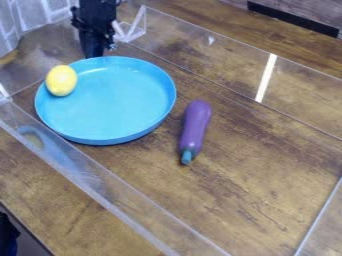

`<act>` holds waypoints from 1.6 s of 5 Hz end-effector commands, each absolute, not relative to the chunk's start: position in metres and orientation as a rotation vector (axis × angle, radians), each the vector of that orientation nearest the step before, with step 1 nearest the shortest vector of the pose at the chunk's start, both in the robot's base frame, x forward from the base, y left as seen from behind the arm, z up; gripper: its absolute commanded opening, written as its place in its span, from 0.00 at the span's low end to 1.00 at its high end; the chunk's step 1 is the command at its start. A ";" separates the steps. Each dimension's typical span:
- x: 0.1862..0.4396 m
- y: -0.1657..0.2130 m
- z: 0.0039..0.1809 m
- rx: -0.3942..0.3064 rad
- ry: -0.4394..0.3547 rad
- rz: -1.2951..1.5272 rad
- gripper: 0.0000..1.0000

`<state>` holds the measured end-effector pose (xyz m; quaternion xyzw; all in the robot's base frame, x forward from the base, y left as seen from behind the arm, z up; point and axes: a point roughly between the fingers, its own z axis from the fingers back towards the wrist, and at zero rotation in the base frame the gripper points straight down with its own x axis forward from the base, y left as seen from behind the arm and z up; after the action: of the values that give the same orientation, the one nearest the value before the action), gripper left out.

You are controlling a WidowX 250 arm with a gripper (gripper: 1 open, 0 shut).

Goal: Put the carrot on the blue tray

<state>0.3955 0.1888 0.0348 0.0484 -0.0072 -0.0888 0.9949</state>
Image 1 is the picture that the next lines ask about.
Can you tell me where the blue round tray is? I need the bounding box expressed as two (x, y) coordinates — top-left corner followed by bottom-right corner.
(35, 56), (176, 145)

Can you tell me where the yellow lemon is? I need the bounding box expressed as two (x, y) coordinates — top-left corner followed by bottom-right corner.
(45, 65), (77, 97)

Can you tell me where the white brick pattern curtain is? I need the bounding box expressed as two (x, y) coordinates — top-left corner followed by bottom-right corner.
(0, 0), (79, 57)

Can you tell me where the clear acrylic enclosure wall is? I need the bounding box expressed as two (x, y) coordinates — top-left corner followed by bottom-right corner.
(0, 0), (342, 256)

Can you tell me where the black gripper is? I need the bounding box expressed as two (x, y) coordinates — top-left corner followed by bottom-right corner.
(71, 0), (119, 58)

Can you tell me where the purple toy eggplant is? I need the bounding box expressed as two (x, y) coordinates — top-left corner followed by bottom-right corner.
(179, 100), (212, 165)

